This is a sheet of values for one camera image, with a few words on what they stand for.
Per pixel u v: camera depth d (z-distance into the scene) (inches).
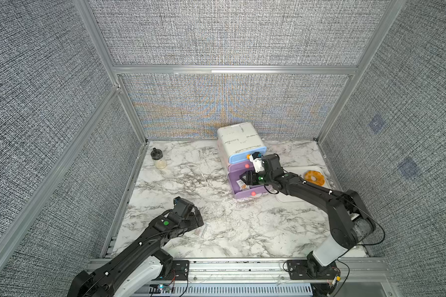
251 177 30.9
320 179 39.3
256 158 32.1
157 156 39.1
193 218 25.5
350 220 18.3
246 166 36.3
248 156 33.7
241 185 36.4
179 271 29.0
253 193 36.1
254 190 35.6
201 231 32.6
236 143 35.3
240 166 35.7
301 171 41.8
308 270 26.8
